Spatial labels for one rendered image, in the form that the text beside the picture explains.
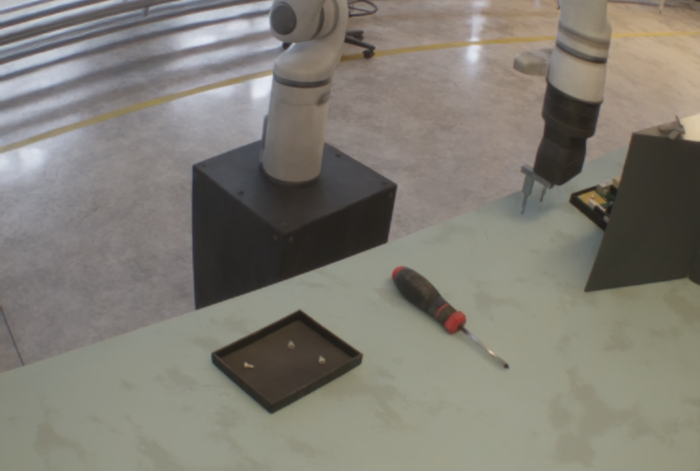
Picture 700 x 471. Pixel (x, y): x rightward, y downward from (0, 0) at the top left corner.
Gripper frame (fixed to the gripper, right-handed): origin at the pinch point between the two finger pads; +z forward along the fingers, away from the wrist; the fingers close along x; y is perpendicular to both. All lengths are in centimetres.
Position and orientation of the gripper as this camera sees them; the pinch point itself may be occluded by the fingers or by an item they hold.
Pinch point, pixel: (532, 206)
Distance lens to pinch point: 91.5
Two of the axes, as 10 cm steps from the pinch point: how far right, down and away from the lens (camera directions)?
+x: 7.0, -3.0, 6.4
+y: 7.0, 4.5, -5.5
